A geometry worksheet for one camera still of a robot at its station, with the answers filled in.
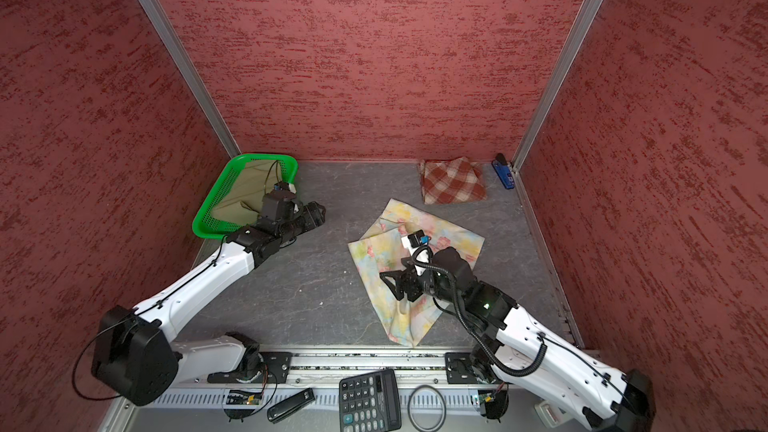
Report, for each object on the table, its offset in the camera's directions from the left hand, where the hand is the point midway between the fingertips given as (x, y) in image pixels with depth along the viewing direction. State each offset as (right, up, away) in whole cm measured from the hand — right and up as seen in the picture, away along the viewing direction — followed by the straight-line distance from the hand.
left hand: (316, 218), depth 84 cm
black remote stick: (-1, -41, -18) cm, 45 cm away
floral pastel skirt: (+19, -10, +6) cm, 22 cm away
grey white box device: (+58, -42, -18) cm, 74 cm away
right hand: (+22, -13, -12) cm, 28 cm away
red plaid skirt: (+45, +12, +29) cm, 55 cm away
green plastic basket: (-40, -3, +11) cm, 42 cm away
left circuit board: (-16, -44, -11) cm, 48 cm away
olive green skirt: (-26, +5, +9) cm, 28 cm away
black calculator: (+17, -42, -16) cm, 48 cm away
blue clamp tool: (+67, +16, +33) cm, 76 cm away
